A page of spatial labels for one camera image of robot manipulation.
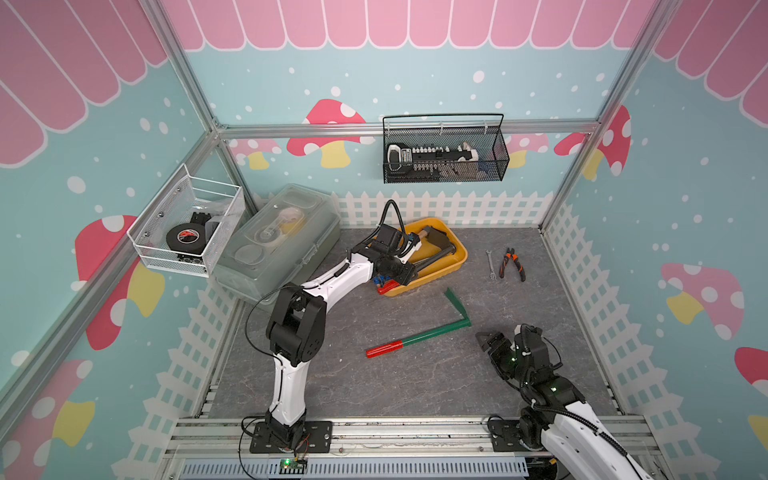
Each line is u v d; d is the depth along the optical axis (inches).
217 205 30.5
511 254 43.9
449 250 41.8
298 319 21.7
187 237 28.0
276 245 35.3
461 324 37.1
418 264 39.5
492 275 41.7
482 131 35.4
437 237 43.3
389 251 29.3
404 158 35.1
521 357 24.6
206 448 29.0
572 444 22.9
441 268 39.2
